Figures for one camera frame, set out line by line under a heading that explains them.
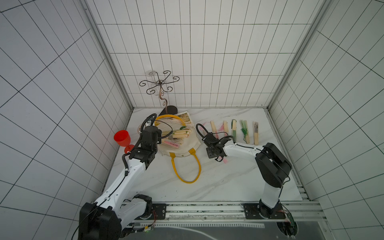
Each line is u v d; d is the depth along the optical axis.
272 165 0.52
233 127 1.07
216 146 0.69
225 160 0.90
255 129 1.06
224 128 1.07
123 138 0.81
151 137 0.57
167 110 1.11
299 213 0.73
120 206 0.44
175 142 0.95
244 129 1.06
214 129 1.07
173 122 0.83
